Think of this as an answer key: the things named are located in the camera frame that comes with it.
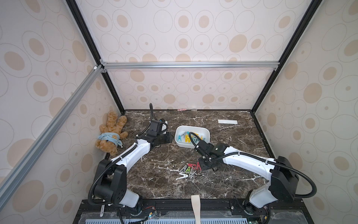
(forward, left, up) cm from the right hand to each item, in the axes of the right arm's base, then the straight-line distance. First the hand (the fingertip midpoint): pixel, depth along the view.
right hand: (207, 164), depth 83 cm
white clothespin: (-5, +13, -6) cm, 16 cm away
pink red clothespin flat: (+1, +9, -5) cm, 10 cm away
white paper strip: (+40, -19, -7) cm, 45 cm away
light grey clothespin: (-1, +14, -6) cm, 16 cm away
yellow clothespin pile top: (+23, +2, -6) cm, 24 cm away
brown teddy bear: (+15, +63, +5) cm, 65 cm away
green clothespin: (-1, +11, -6) cm, 13 cm away
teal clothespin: (+21, +18, -4) cm, 28 cm away
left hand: (+14, +19, +9) cm, 25 cm away
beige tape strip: (-18, +7, -7) cm, 21 cm away
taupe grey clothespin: (-4, +8, -6) cm, 11 cm away
